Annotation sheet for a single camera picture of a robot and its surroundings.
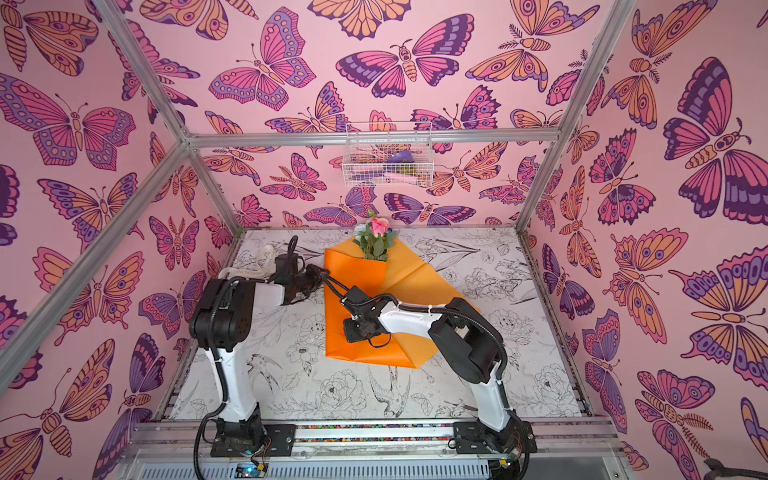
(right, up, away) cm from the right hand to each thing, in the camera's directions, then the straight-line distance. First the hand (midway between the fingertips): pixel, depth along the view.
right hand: (349, 331), depth 91 cm
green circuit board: (-21, -29, -19) cm, 41 cm away
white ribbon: (-33, +18, +18) cm, 42 cm away
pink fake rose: (+9, +34, +16) cm, 39 cm away
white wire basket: (+12, +55, +5) cm, 57 cm away
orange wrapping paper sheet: (+17, +16, +15) cm, 28 cm away
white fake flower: (+2, +31, +23) cm, 39 cm away
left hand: (-8, +18, +14) cm, 24 cm away
